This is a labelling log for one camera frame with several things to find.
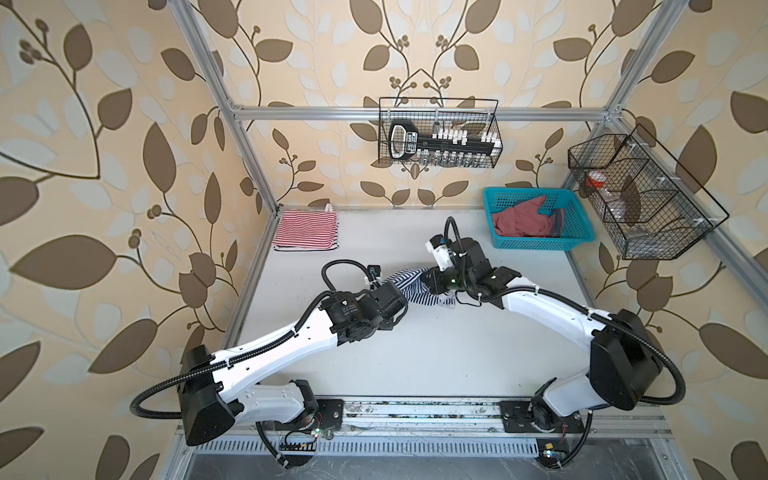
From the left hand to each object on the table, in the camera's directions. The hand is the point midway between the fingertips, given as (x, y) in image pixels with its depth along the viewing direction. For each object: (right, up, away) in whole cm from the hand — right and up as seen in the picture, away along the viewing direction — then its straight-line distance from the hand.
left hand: (386, 310), depth 75 cm
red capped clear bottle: (+62, +36, +12) cm, 72 cm away
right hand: (+10, +7, +7) cm, 14 cm away
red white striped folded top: (-31, +21, +35) cm, 51 cm away
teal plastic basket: (+67, +22, +33) cm, 78 cm away
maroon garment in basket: (+51, +26, +36) cm, 68 cm away
